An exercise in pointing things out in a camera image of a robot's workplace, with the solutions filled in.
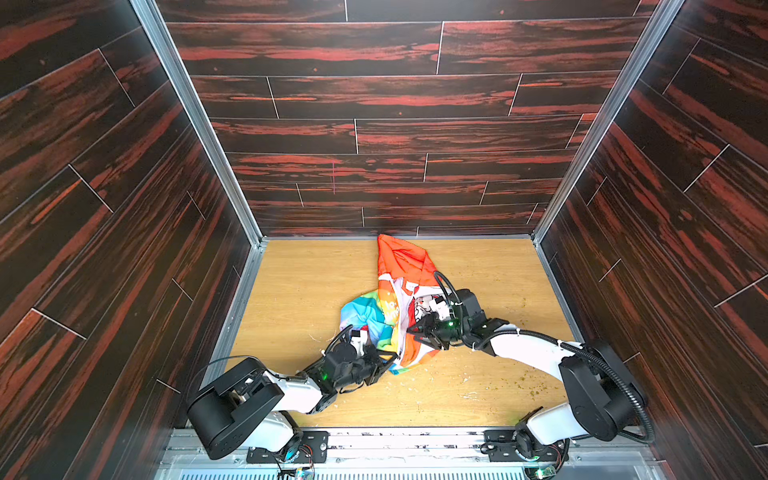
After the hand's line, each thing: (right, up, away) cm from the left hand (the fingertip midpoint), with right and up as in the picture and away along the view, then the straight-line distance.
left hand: (401, 359), depth 80 cm
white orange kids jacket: (+3, +23, +28) cm, 36 cm away
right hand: (+3, +7, +6) cm, 9 cm away
